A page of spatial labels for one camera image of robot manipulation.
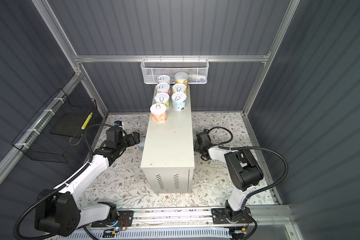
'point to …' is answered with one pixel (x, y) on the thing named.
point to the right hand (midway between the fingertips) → (202, 145)
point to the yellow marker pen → (83, 127)
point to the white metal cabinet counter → (168, 161)
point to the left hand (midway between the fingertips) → (132, 135)
